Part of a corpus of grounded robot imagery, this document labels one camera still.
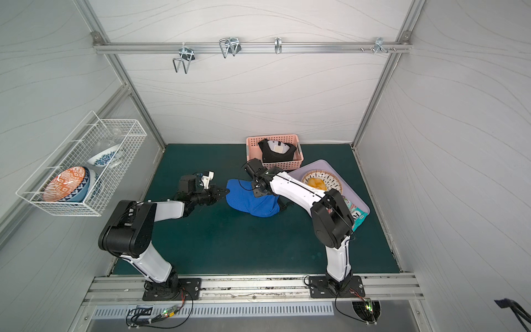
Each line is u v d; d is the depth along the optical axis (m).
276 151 1.11
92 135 0.73
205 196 0.83
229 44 0.76
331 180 1.03
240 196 0.94
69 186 0.61
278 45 0.79
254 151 1.17
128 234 0.47
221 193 0.88
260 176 0.66
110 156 0.65
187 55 0.78
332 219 0.49
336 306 0.65
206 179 0.88
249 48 0.80
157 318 0.67
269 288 0.75
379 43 0.77
